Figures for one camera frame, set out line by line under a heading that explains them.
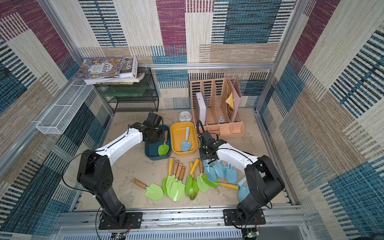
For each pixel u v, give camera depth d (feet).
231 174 2.86
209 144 2.28
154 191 2.68
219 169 2.92
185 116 3.75
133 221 2.41
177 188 2.66
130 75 2.64
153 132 2.38
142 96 3.16
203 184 2.74
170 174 2.86
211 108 3.74
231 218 2.41
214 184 2.73
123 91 3.35
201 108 3.08
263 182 1.46
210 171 2.79
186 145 3.26
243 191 2.66
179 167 2.92
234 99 3.01
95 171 1.54
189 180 2.69
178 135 3.45
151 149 3.17
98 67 2.67
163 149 3.23
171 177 2.84
